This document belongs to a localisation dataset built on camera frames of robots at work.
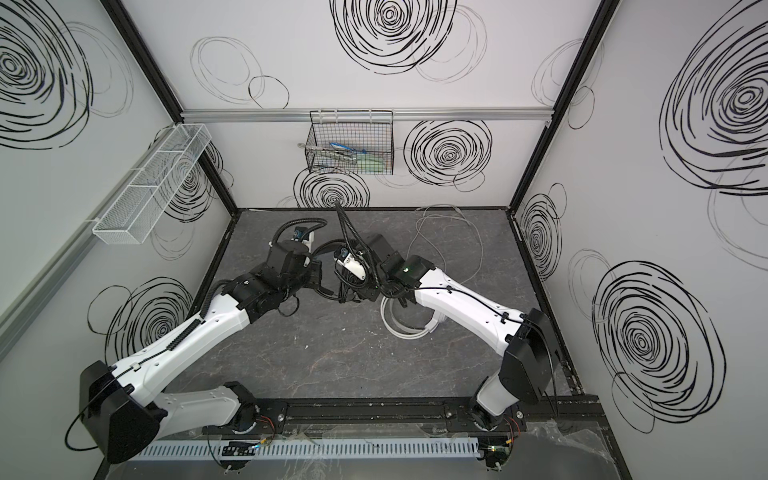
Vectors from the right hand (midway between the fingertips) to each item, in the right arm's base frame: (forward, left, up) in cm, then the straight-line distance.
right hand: (357, 273), depth 78 cm
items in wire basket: (+30, -1, +14) cm, 33 cm away
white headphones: (-8, -10, -18) cm, 22 cm away
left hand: (+2, +10, +1) cm, 10 cm away
